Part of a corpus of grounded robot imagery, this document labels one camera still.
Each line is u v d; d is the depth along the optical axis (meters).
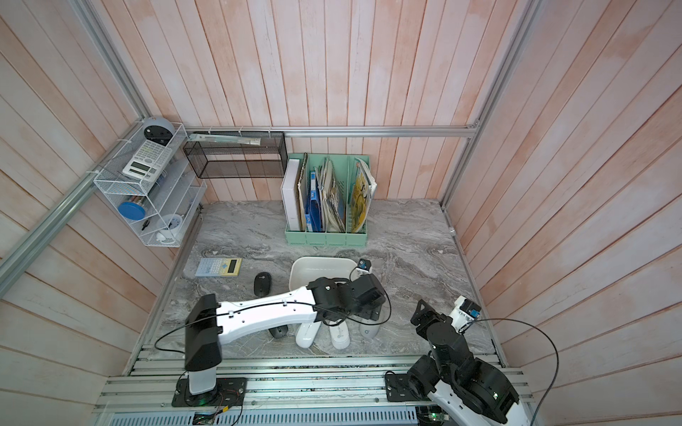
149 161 0.78
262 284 0.93
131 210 0.76
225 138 0.91
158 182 0.76
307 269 0.97
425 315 0.62
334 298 0.51
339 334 0.82
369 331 0.82
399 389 0.73
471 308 0.58
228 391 0.74
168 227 0.83
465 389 0.48
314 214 1.06
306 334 0.82
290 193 0.91
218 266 0.98
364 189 0.97
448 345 0.48
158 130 0.80
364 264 0.67
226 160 1.06
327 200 0.93
